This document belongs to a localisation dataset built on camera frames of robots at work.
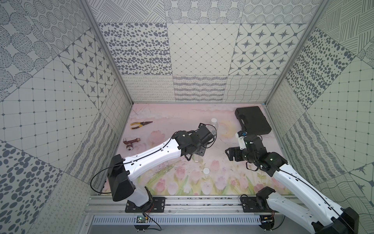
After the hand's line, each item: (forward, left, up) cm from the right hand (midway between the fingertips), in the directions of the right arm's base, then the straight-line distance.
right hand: (233, 151), depth 79 cm
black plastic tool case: (+30, -21, -9) cm, 37 cm away
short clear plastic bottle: (+20, +9, -4) cm, 22 cm away
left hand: (+1, +18, +7) cm, 19 cm away
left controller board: (-30, +48, -14) cm, 58 cm away
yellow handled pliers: (+27, +62, -11) cm, 68 cm away
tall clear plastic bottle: (-9, +21, +12) cm, 26 cm away
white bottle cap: (-6, +15, -13) cm, 21 cm away
